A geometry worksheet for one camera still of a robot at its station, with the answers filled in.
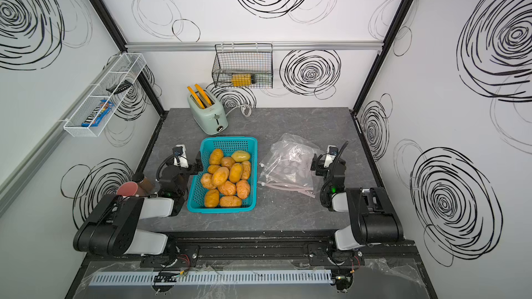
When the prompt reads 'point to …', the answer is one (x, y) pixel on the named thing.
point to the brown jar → (145, 187)
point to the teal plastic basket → (196, 203)
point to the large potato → (219, 176)
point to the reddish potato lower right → (242, 189)
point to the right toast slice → (204, 94)
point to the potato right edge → (246, 169)
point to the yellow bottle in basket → (242, 79)
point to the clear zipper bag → (287, 164)
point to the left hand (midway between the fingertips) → (188, 152)
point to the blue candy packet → (92, 116)
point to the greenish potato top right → (240, 156)
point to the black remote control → (123, 86)
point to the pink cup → (128, 189)
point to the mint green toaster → (207, 112)
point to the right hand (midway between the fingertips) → (330, 156)
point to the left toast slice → (198, 100)
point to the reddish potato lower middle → (227, 187)
